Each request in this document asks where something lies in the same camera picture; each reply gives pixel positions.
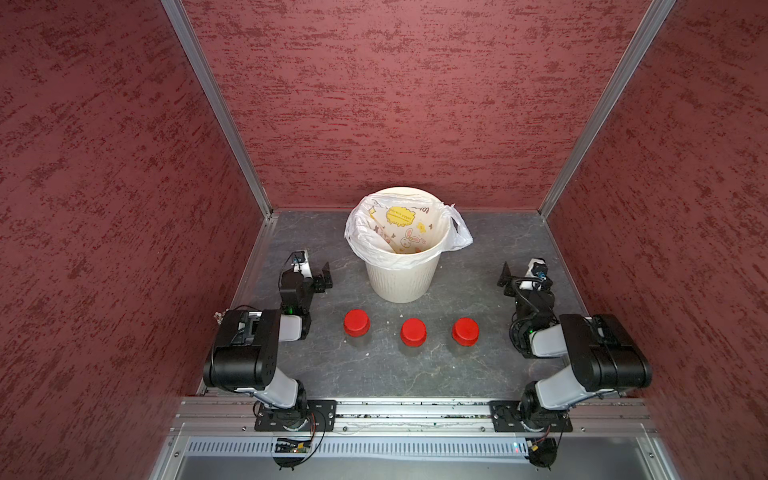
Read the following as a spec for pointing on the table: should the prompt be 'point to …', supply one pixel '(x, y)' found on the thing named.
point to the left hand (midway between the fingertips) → (313, 268)
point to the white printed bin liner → (402, 227)
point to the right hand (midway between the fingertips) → (519, 267)
